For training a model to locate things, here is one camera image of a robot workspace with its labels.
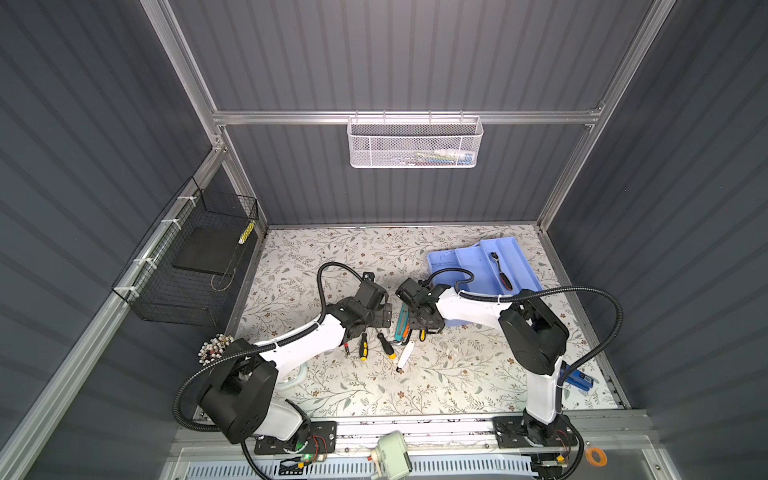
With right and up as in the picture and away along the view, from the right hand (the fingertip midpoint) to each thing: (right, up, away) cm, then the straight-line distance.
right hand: (422, 323), depth 94 cm
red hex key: (-23, -6, -6) cm, 25 cm away
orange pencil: (-5, -1, -3) cm, 6 cm away
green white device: (-10, -24, -28) cm, 38 cm away
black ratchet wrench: (+25, +15, -3) cm, 29 cm away
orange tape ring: (+40, -26, -25) cm, 54 cm away
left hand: (-15, +6, -6) cm, 17 cm away
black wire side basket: (-61, +18, -22) cm, 67 cm away
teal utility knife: (-6, 0, -1) cm, 6 cm away
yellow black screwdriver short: (-18, -6, -8) cm, 20 cm away
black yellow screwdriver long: (-11, -6, -7) cm, 14 cm away
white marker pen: (-6, -8, -8) cm, 12 cm away
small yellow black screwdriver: (0, -2, -5) cm, 5 cm away
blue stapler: (+41, -12, -14) cm, 45 cm away
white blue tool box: (+24, +18, -1) cm, 30 cm away
